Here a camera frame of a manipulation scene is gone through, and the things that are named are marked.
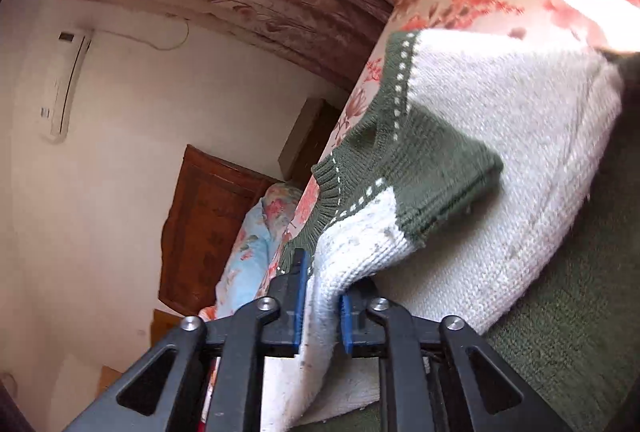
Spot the white wall air conditioner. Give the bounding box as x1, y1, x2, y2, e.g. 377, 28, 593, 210
39, 30, 94, 144

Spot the green and white knit sweater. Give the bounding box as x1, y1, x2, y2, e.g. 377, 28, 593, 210
260, 30, 639, 431

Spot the folded light blue floral quilt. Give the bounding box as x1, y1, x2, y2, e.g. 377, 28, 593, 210
200, 183, 302, 320

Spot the carved wooden headboard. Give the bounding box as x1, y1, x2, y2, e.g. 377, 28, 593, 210
158, 145, 277, 316

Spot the dark wooden nightstand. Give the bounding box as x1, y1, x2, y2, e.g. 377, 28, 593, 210
278, 98, 341, 189

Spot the air conditioner power cable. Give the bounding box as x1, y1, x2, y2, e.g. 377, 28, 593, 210
92, 18, 191, 53

